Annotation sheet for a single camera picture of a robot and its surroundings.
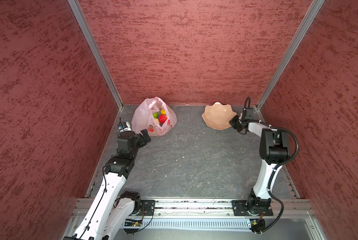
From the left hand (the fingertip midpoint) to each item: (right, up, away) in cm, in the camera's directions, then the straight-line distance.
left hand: (140, 136), depth 77 cm
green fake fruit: (+2, +12, +31) cm, 34 cm away
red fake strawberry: (+8, +10, +29) cm, 31 cm away
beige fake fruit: (+4, +8, +29) cm, 30 cm away
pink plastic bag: (-3, +10, +16) cm, 19 cm away
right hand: (+55, +6, +28) cm, 62 cm away
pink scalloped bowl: (+49, +11, +35) cm, 61 cm away
